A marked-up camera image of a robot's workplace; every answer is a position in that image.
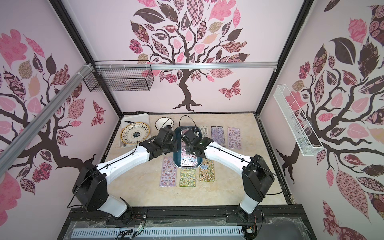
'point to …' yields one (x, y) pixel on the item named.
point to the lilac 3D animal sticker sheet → (234, 138)
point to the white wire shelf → (306, 140)
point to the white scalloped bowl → (163, 122)
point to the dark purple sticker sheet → (217, 135)
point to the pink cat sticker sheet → (187, 160)
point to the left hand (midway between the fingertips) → (176, 147)
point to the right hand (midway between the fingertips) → (192, 148)
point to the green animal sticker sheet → (187, 177)
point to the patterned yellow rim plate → (135, 132)
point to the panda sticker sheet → (206, 172)
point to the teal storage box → (180, 159)
